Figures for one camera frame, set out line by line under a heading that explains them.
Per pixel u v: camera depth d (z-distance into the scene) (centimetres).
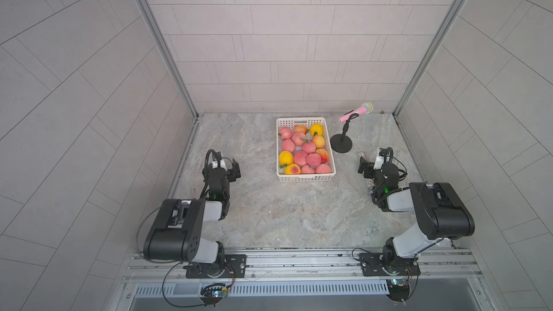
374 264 71
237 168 82
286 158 93
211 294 65
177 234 43
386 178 70
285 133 102
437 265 73
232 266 71
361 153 99
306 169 89
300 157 92
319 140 99
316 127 104
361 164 85
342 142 105
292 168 89
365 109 90
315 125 105
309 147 96
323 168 89
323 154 93
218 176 69
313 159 89
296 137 100
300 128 105
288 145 97
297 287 68
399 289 69
